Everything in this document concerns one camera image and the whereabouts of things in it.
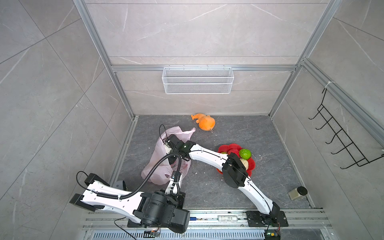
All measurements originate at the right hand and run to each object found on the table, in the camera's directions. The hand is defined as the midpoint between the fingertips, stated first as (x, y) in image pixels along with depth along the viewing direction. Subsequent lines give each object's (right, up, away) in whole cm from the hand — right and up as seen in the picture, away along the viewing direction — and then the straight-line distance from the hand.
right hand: (166, 155), depth 91 cm
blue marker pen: (+17, -28, -18) cm, 38 cm away
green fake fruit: (+49, +1, -3) cm, 49 cm away
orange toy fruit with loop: (+26, +21, +15) cm, 37 cm away
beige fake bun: (+49, -4, -4) cm, 49 cm away
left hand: (+13, -11, -27) cm, 32 cm away
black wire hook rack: (+86, +14, -24) cm, 90 cm away
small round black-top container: (-20, -12, -17) cm, 29 cm away
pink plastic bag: (+2, -1, -28) cm, 28 cm away
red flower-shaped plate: (+45, +3, +4) cm, 45 cm away
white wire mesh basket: (+20, +50, +10) cm, 55 cm away
